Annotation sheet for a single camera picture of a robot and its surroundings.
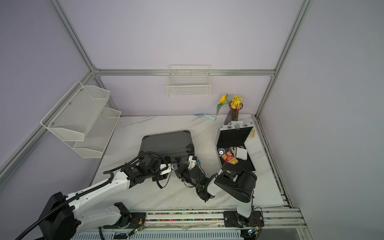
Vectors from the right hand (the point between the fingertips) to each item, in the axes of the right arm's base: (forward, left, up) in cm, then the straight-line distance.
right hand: (170, 166), depth 82 cm
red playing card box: (+9, -35, -7) cm, 37 cm away
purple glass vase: (+36, -40, +4) cm, 54 cm away
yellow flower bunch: (+37, -41, +13) cm, 57 cm away
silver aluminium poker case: (+20, -37, -3) cm, 42 cm away
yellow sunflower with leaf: (+38, -33, +14) cm, 53 cm away
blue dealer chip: (+14, -32, -6) cm, 35 cm away
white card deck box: (+12, -44, -8) cm, 46 cm away
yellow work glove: (+29, -58, -11) cm, 65 cm away
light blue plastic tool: (+50, -23, -11) cm, 56 cm away
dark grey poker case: (+10, -3, +3) cm, 11 cm away
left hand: (0, +4, -2) cm, 5 cm away
